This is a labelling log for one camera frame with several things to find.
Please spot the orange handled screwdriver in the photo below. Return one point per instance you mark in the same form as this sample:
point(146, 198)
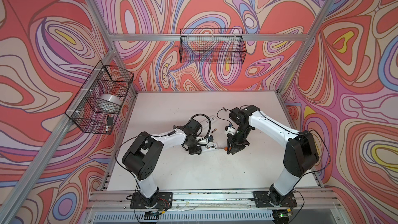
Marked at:
point(222, 148)

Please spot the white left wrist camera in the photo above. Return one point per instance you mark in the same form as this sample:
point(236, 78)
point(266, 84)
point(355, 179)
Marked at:
point(205, 140)

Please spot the black wire basket left wall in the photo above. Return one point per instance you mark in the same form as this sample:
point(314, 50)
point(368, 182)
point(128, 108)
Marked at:
point(104, 79)

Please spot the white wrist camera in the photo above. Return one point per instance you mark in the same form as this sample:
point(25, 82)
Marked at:
point(205, 140)
point(229, 130)

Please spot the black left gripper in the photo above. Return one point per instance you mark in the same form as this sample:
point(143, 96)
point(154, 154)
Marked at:
point(197, 150)

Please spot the silver tape roll in basket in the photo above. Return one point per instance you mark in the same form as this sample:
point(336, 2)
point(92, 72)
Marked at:
point(109, 103)

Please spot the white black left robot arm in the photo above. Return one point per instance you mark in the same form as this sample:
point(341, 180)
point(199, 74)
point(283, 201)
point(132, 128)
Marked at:
point(143, 155)

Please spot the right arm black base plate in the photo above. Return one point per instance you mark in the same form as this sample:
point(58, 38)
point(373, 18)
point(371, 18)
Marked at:
point(269, 199)

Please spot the black wire basket back wall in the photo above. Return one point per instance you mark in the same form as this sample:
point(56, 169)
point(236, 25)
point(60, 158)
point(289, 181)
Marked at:
point(212, 45)

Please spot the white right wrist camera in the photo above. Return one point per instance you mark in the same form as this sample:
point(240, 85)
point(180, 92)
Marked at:
point(229, 130)

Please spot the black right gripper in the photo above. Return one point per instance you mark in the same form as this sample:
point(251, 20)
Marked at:
point(233, 143)

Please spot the black wire basket wall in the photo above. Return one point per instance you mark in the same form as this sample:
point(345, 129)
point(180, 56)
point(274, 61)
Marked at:
point(104, 79)
point(212, 45)

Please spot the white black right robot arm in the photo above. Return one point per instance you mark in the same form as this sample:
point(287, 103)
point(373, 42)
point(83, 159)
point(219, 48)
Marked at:
point(300, 148)

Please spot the aluminium frame rails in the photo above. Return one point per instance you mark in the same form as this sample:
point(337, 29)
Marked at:
point(49, 48)

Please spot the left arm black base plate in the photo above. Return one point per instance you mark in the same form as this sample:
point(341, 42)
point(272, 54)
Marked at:
point(162, 200)

